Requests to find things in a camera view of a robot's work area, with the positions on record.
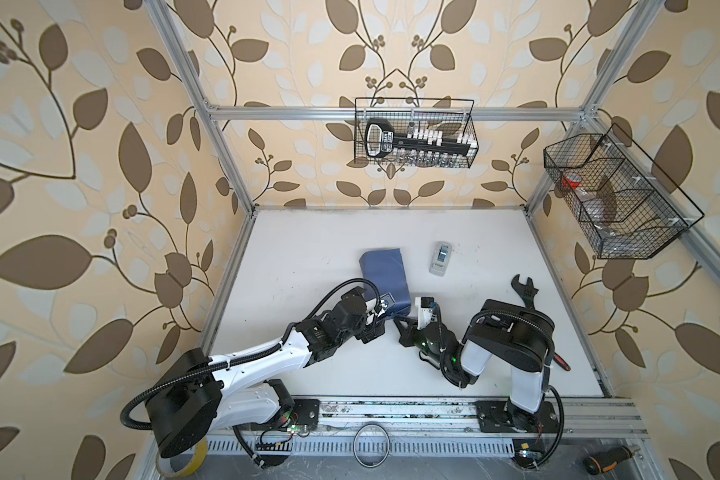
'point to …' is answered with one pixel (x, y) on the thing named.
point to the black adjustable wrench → (526, 292)
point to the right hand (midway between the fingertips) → (393, 323)
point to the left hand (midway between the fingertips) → (375, 301)
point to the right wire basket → (622, 204)
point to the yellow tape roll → (195, 464)
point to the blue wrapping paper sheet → (386, 267)
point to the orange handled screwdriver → (607, 460)
